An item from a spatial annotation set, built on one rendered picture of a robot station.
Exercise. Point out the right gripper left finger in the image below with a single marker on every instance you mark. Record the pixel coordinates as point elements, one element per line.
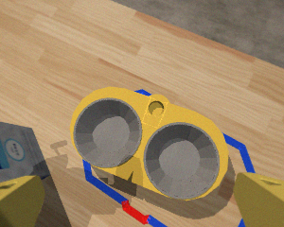
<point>21,200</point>

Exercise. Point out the yellow double-bowl pet feeder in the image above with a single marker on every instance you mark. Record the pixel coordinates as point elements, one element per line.
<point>154,111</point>

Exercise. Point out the blue tape outline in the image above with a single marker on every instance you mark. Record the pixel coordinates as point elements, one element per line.
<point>125,203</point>

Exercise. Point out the grey steel bowl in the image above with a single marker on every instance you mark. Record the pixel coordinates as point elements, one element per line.
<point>107,131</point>
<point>181,161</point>

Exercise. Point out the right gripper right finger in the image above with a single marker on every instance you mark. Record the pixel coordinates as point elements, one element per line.
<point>260,200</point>

